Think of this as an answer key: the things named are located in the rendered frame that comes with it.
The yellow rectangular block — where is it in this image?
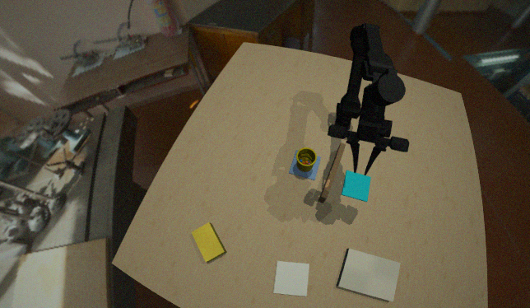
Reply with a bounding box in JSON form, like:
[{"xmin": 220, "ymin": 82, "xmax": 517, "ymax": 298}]
[{"xmin": 192, "ymin": 222, "xmax": 226, "ymax": 263}]

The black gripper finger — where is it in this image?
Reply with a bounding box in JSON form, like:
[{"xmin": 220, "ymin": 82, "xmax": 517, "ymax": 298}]
[
  {"xmin": 346, "ymin": 141, "xmax": 360, "ymax": 173},
  {"xmin": 364, "ymin": 147, "xmax": 386, "ymax": 175}
]

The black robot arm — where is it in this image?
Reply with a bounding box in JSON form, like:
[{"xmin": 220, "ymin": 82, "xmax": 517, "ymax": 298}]
[{"xmin": 334, "ymin": 23, "xmax": 406, "ymax": 142}]

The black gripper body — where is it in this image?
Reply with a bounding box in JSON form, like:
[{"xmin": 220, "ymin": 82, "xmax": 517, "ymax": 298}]
[{"xmin": 328, "ymin": 106, "xmax": 409, "ymax": 152}]

